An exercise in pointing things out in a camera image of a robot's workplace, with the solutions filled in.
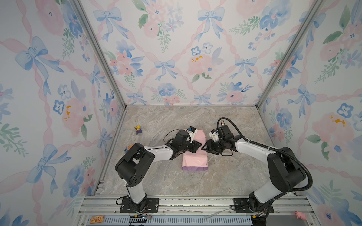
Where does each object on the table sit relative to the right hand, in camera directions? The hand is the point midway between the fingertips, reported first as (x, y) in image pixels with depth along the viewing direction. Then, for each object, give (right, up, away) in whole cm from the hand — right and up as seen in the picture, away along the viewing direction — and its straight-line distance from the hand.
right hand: (204, 148), depth 89 cm
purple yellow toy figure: (-46, +11, +14) cm, 50 cm away
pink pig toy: (+44, -29, -19) cm, 56 cm away
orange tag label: (-56, -31, -19) cm, 67 cm away
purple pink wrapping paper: (-5, -6, -6) cm, 10 cm away
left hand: (-2, +3, 0) cm, 3 cm away
